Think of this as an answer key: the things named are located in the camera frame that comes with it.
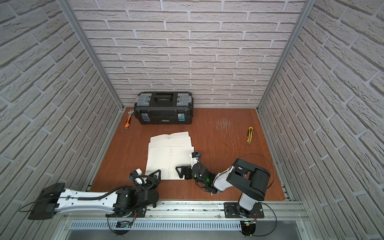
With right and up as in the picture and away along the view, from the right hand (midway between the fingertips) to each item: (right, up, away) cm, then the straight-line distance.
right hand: (182, 169), depth 85 cm
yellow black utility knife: (+46, +19, +18) cm, 53 cm away
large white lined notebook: (-11, +4, +5) cm, 13 cm away
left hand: (-10, 0, -5) cm, 11 cm away
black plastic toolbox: (-13, +37, +11) cm, 41 cm away
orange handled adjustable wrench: (-44, +37, +32) cm, 66 cm away
